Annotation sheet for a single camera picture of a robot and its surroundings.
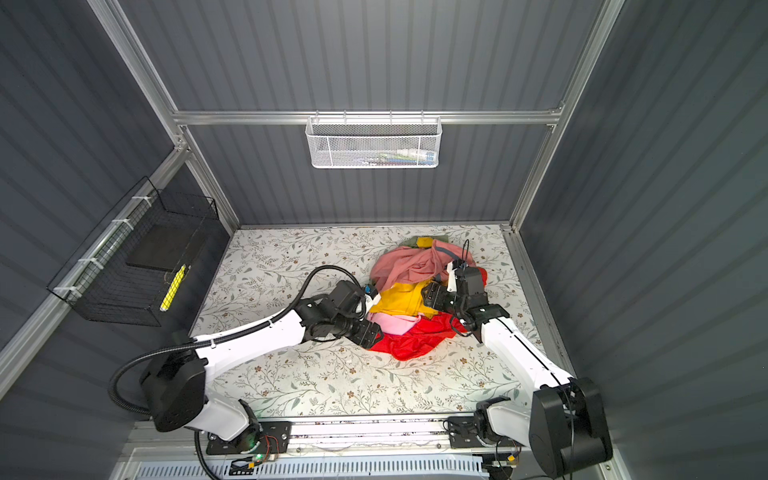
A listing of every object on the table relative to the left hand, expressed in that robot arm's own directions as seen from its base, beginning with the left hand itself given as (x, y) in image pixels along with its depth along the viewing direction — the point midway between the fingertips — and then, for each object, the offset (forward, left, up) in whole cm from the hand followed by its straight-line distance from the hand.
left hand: (374, 329), depth 82 cm
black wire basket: (+9, +59, +19) cm, 63 cm away
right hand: (+8, -18, +3) cm, 20 cm away
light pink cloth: (+3, -5, -3) cm, 7 cm away
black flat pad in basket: (+18, +55, +17) cm, 60 cm away
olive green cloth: (+36, -15, -4) cm, 39 cm away
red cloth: (0, -17, -4) cm, 17 cm away
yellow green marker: (+5, +47, +18) cm, 50 cm away
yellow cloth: (+8, -9, +2) cm, 12 cm away
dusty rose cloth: (+16, -10, +7) cm, 20 cm away
